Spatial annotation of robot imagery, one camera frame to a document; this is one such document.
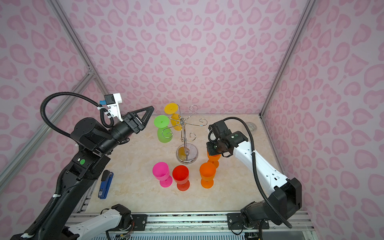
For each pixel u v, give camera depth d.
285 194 0.39
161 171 0.79
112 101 0.46
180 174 0.79
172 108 0.78
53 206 0.37
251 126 1.11
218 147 0.65
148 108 0.49
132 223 0.72
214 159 0.84
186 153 0.96
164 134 0.68
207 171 0.77
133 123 0.46
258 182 0.41
